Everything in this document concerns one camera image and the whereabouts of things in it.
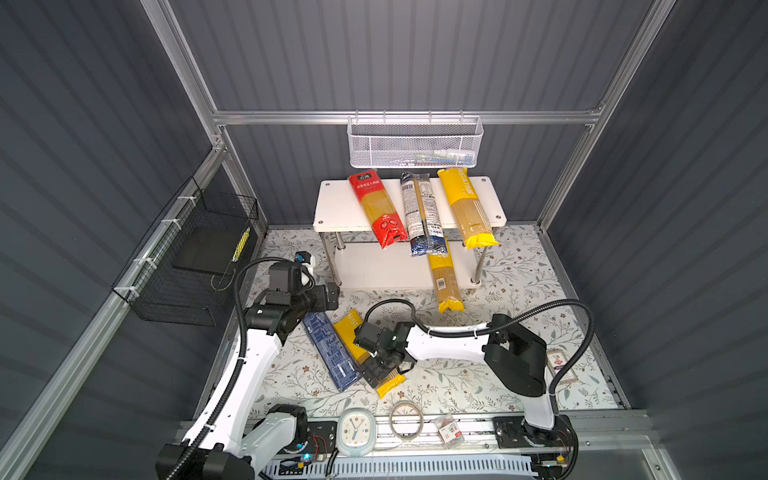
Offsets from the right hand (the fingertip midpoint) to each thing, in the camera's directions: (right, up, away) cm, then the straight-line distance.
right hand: (379, 369), depth 85 cm
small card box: (+51, +3, -1) cm, 51 cm away
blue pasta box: (-11, +3, -2) cm, 12 cm away
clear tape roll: (+3, -10, -10) cm, 15 cm away
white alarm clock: (-5, -10, -13) cm, 18 cm away
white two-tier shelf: (-5, +29, +17) cm, 34 cm away
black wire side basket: (-48, +29, -13) cm, 57 cm away
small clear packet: (+18, -10, -13) cm, 24 cm away
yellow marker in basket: (-36, +36, -7) cm, 52 cm away
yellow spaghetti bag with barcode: (+21, +22, +5) cm, 31 cm away
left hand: (-15, +24, -7) cm, 29 cm away
